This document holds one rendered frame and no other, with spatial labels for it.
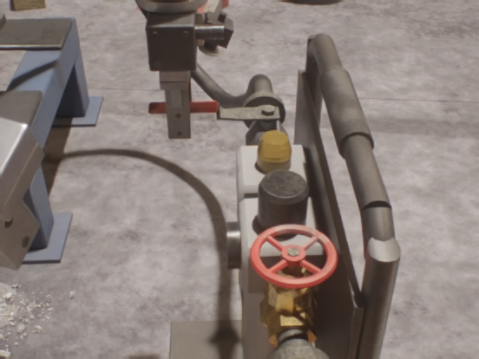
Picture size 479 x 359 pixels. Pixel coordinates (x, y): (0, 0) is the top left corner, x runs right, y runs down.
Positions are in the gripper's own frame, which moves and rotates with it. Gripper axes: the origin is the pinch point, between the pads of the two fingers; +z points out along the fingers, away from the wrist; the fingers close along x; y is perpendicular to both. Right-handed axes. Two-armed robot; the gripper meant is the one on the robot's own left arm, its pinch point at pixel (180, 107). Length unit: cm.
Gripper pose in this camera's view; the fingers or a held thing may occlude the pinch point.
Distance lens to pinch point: 75.7
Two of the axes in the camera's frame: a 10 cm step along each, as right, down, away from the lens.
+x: -0.4, -6.1, 7.9
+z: 0.0, 7.9, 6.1
